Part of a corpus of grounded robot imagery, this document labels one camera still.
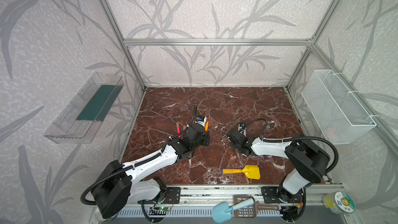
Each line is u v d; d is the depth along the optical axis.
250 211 0.70
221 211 0.70
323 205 0.71
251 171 0.79
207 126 0.81
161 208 0.71
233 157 0.86
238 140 0.71
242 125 0.83
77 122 0.64
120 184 0.40
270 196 0.73
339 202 0.65
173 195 0.74
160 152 0.52
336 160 0.46
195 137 0.61
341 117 0.62
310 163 0.45
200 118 0.72
